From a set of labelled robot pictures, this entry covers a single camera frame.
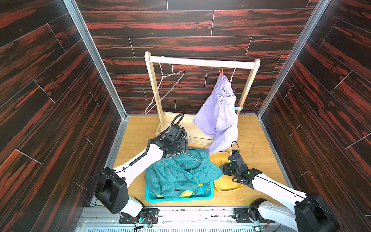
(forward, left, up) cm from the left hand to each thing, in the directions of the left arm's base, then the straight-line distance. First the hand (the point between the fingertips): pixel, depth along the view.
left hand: (184, 144), depth 84 cm
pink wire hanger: (+9, +20, +18) cm, 28 cm away
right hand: (-6, -27, -13) cm, 31 cm away
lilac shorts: (+11, -19, +13) cm, 25 cm away
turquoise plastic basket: (-23, -13, -13) cm, 29 cm away
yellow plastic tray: (-17, -24, -14) cm, 33 cm away
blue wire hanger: (-7, -4, -1) cm, 9 cm away
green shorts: (-17, +1, +1) cm, 17 cm away
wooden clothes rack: (+33, +1, -17) cm, 37 cm away
